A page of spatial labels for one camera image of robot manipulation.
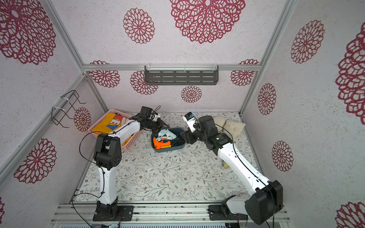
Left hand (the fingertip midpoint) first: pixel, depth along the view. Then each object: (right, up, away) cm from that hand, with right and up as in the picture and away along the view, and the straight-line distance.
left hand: (168, 127), depth 95 cm
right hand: (+10, -1, -19) cm, 22 cm away
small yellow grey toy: (+36, -24, -7) cm, 44 cm away
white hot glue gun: (-4, -8, +5) cm, 10 cm away
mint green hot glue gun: (0, -4, -3) cm, 5 cm away
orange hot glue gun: (-5, -12, +1) cm, 13 cm away
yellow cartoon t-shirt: (-45, +3, +9) cm, 46 cm away
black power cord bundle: (+6, -10, +4) cm, 12 cm away
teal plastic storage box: (+6, -4, +8) cm, 11 cm away
